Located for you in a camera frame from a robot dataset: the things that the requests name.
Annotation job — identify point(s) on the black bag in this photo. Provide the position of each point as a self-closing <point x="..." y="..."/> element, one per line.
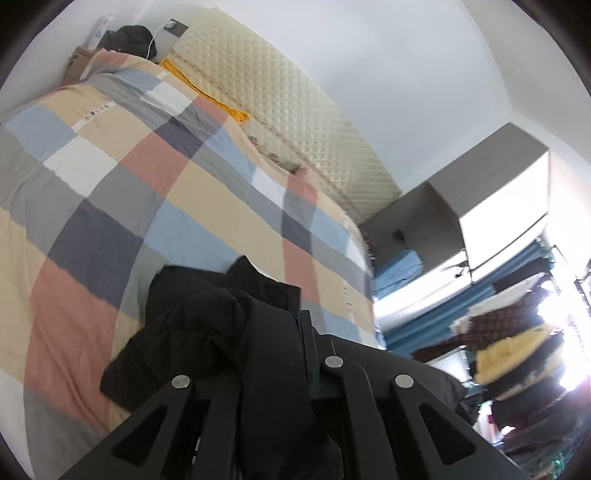
<point x="131" y="39"/>

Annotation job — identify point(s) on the yellow pillow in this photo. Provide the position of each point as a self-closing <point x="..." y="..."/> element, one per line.
<point x="236" y="113"/>

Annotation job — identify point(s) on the yellow garment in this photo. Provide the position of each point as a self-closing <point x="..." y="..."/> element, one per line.
<point x="512" y="355"/>

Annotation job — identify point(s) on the dark wall socket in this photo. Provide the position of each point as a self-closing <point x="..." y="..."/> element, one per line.
<point x="176" y="26"/>

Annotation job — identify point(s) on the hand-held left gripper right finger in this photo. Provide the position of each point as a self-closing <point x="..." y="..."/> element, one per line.
<point x="310" y="360"/>

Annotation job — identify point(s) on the blue quilted cushion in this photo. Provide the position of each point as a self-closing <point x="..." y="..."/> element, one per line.
<point x="397" y="270"/>

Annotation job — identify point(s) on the brown houndstooth garment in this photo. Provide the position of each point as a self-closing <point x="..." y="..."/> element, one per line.
<point x="498" y="323"/>

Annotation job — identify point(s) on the white bottle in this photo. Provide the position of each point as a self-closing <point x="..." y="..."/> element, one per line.
<point x="99" y="30"/>

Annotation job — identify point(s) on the black puffer jacket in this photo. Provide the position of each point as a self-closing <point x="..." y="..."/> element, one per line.
<point x="207" y="323"/>

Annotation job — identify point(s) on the grey wardrobe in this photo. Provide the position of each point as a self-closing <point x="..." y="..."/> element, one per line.
<point x="498" y="184"/>

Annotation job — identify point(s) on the wooden nightstand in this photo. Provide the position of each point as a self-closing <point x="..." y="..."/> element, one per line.
<point x="78" y="64"/>

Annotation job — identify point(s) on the checked patchwork blanket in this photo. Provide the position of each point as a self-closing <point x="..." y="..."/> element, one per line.
<point x="115" y="184"/>

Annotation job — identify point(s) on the blue curtain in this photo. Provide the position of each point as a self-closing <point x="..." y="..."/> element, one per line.
<point x="429" y="318"/>

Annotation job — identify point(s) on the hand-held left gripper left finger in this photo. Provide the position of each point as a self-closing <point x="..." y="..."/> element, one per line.
<point x="221" y="415"/>

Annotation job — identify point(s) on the cream quilted headboard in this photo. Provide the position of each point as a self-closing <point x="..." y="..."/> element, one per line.
<point x="277" y="92"/>

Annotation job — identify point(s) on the cream floral pillow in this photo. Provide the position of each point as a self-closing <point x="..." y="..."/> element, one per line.
<point x="277" y="157"/>

